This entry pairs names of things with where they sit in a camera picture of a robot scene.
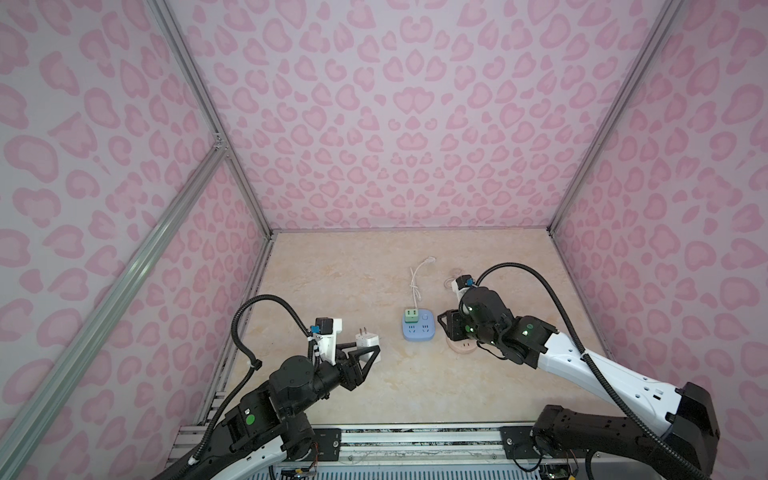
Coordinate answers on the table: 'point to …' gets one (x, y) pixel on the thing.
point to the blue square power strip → (421, 331)
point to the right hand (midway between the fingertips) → (441, 316)
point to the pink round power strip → (461, 347)
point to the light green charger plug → (411, 315)
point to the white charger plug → (366, 340)
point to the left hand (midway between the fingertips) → (378, 352)
